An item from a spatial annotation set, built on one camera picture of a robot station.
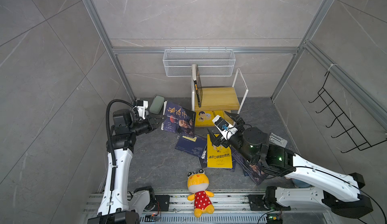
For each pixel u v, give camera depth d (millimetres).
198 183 730
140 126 590
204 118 1013
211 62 955
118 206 378
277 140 951
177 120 736
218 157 858
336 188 391
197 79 727
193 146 926
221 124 443
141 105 632
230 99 927
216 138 511
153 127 594
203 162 851
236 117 514
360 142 591
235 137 490
